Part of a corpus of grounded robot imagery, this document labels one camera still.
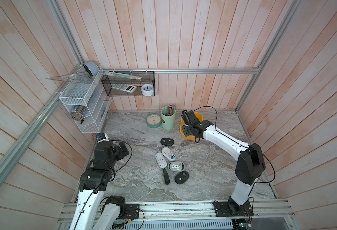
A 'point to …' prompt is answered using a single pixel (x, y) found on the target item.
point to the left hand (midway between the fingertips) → (117, 148)
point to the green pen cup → (169, 123)
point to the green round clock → (153, 120)
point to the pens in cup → (170, 109)
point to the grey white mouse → (176, 166)
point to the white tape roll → (147, 90)
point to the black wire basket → (148, 77)
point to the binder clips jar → (76, 114)
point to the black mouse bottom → (182, 177)
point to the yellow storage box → (199, 116)
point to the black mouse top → (168, 142)
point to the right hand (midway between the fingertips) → (188, 126)
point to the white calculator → (127, 87)
